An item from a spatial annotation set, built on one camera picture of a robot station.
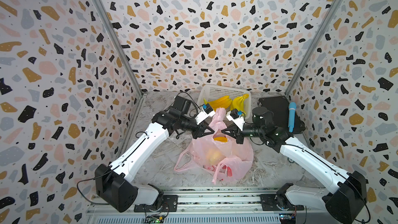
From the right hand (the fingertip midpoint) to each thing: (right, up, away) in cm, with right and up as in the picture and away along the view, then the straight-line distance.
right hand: (223, 131), depth 71 cm
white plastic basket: (-6, +22, +46) cm, 51 cm away
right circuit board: (+29, -40, 0) cm, 50 cm away
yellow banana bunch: (-3, -16, +12) cm, 20 cm away
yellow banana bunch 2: (+3, +14, +39) cm, 41 cm away
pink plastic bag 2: (+8, -19, +9) cm, 22 cm away
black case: (+43, +12, +40) cm, 60 cm away
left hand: (-5, +1, -1) cm, 5 cm away
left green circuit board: (-31, -40, -1) cm, 51 cm away
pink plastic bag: (-2, +5, -7) cm, 9 cm away
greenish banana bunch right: (+14, +14, +38) cm, 43 cm away
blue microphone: (+48, +10, +31) cm, 58 cm away
